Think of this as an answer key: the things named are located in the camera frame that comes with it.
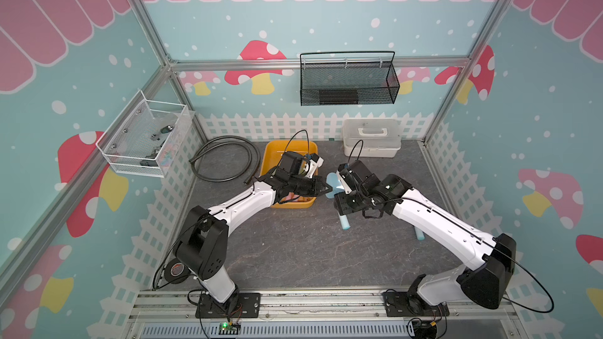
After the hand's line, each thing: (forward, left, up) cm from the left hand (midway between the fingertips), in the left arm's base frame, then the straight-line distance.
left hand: (330, 192), depth 81 cm
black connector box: (-38, -29, -19) cm, 51 cm away
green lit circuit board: (-38, +32, -20) cm, 54 cm away
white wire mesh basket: (+10, +62, +15) cm, 64 cm away
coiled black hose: (+22, +36, -18) cm, 46 cm away
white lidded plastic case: (+33, -20, -5) cm, 39 cm away
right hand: (-5, -3, +2) cm, 6 cm away
